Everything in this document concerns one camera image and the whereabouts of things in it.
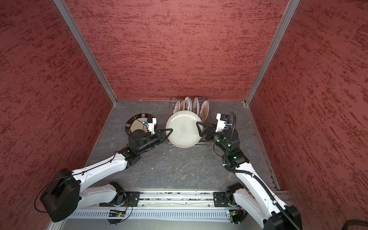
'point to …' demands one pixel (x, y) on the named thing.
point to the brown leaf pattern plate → (204, 110)
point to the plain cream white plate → (186, 132)
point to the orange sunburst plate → (177, 107)
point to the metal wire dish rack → (171, 104)
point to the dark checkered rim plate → (136, 122)
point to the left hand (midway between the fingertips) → (172, 132)
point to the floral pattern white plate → (196, 108)
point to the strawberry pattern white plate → (188, 104)
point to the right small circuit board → (232, 213)
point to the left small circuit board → (116, 214)
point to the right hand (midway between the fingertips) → (200, 126)
